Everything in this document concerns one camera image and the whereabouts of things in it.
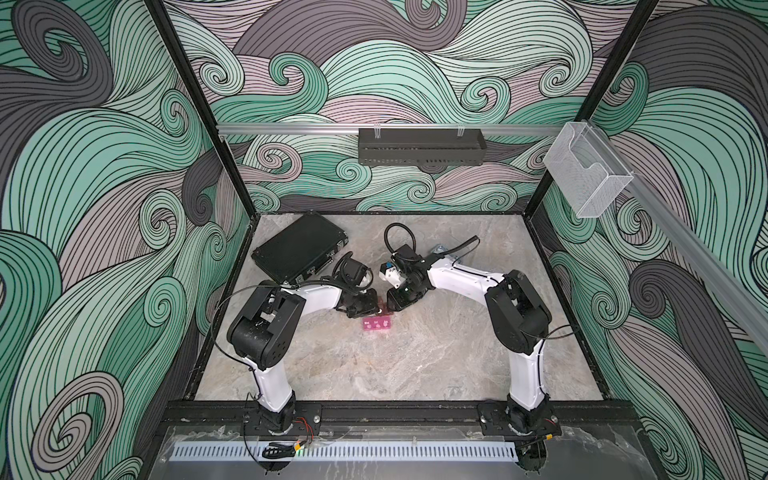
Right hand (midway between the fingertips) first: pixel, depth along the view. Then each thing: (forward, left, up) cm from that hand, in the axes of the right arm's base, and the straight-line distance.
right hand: (389, 308), depth 91 cm
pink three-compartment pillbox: (-4, +4, -1) cm, 6 cm away
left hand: (+1, +3, -1) cm, 3 cm away
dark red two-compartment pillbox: (-1, +1, 0) cm, 2 cm away
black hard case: (+21, +31, +3) cm, 37 cm away
